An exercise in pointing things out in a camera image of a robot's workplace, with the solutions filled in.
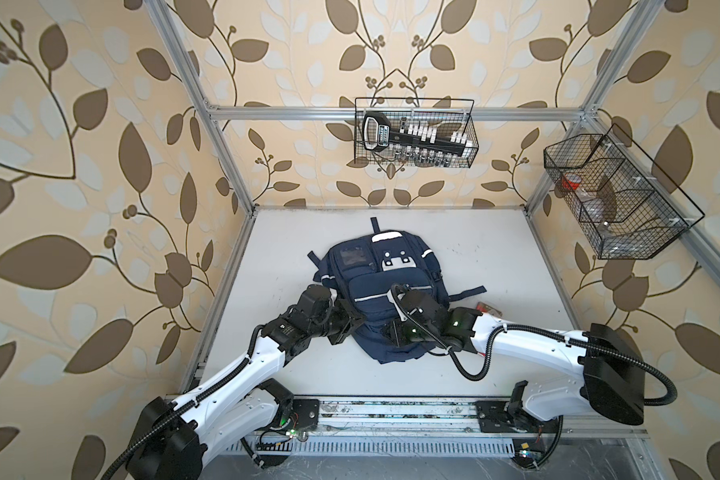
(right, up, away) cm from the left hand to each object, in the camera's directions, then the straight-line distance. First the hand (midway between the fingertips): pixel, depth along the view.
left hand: (370, 315), depth 76 cm
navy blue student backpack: (-2, +10, +18) cm, 21 cm away
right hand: (+4, -6, +2) cm, 7 cm away
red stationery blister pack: (+37, -2, +17) cm, 41 cm away
